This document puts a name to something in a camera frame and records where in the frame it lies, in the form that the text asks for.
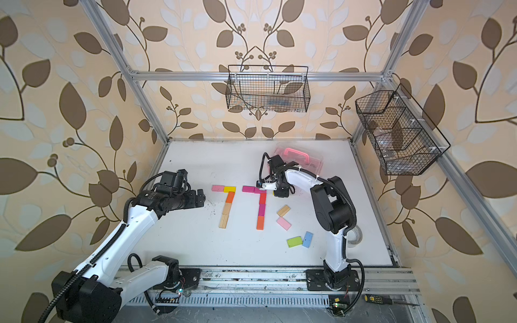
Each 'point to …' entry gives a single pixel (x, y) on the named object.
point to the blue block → (307, 239)
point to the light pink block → (283, 223)
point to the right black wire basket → (404, 140)
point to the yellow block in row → (227, 189)
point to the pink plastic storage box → (305, 157)
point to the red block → (262, 198)
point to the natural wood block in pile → (283, 210)
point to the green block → (294, 241)
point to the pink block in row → (217, 188)
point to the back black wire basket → (268, 87)
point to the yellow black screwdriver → (382, 299)
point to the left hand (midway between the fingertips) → (191, 196)
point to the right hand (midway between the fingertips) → (282, 187)
